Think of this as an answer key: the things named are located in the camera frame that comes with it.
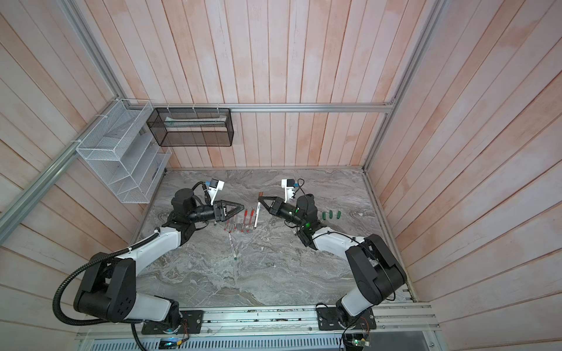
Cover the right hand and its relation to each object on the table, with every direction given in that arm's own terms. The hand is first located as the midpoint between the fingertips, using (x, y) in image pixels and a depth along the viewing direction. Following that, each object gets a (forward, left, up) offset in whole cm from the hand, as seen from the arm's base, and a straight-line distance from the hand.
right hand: (258, 200), depth 78 cm
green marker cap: (+9, -35, -23) cm, 43 cm away
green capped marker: (-13, +11, -23) cm, 28 cm away
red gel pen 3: (+8, +6, -23) cm, 25 cm away
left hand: (-4, +6, -1) cm, 7 cm away
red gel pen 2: (+3, +13, -22) cm, 26 cm away
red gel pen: (+3, +16, -22) cm, 28 cm away
